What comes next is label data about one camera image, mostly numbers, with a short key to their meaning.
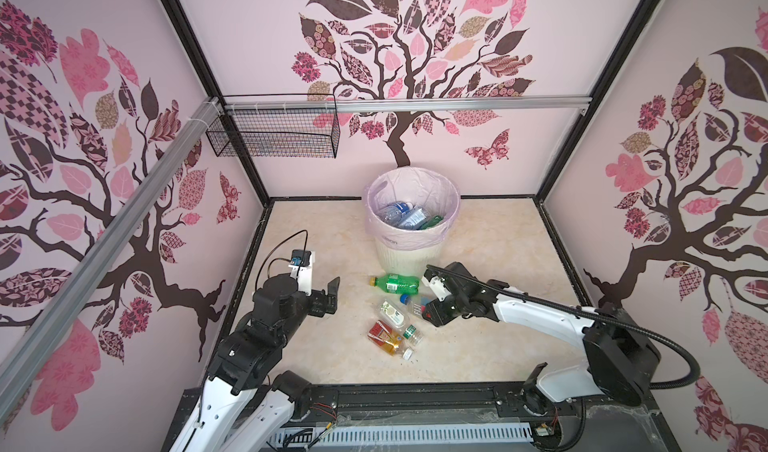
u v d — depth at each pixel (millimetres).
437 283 774
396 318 832
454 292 686
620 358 426
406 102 932
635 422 717
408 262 846
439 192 903
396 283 899
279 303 461
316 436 696
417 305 850
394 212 894
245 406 449
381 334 798
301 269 554
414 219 862
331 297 608
